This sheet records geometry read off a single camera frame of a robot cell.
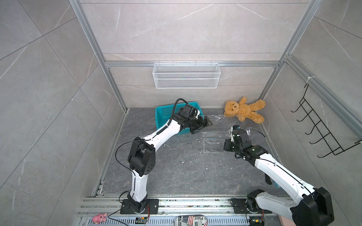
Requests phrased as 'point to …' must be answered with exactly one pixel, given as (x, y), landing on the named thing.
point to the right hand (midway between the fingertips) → (227, 141)
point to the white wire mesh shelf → (186, 75)
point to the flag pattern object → (191, 220)
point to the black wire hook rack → (326, 137)
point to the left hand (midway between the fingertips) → (210, 125)
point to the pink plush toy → (100, 217)
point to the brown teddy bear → (233, 108)
